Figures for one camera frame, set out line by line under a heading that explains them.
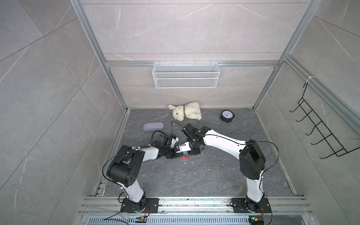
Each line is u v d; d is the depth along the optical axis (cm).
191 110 107
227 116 111
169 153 81
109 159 45
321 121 66
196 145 75
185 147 76
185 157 89
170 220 70
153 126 104
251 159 49
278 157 97
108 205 75
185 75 101
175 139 88
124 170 47
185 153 83
